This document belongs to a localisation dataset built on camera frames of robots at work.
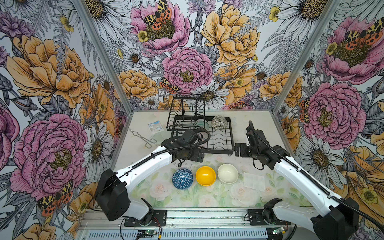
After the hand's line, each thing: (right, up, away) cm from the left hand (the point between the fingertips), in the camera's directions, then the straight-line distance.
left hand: (193, 158), depth 80 cm
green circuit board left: (-20, -32, -9) cm, 39 cm away
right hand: (+27, +3, 0) cm, 27 cm away
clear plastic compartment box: (+34, -15, +7) cm, 38 cm away
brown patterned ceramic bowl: (+18, +19, +31) cm, 41 cm away
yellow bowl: (+7, -11, +6) cm, 15 cm away
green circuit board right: (+40, -32, -9) cm, 52 cm away
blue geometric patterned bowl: (-6, -13, +6) cm, 16 cm away
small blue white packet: (-28, +16, +32) cm, 45 cm away
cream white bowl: (+20, -11, +8) cm, 24 cm away
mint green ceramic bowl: (+4, +18, +1) cm, 19 cm away
